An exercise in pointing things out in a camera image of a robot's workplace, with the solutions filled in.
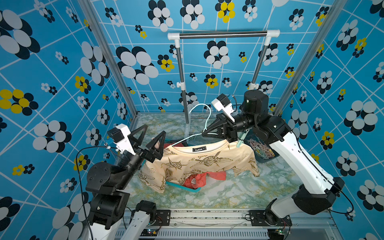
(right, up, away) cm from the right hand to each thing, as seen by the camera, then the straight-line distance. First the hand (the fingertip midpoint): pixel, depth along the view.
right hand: (206, 134), depth 49 cm
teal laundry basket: (-11, -29, +26) cm, 40 cm away
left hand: (-16, +2, -1) cm, 16 cm away
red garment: (-2, -25, +26) cm, 36 cm away
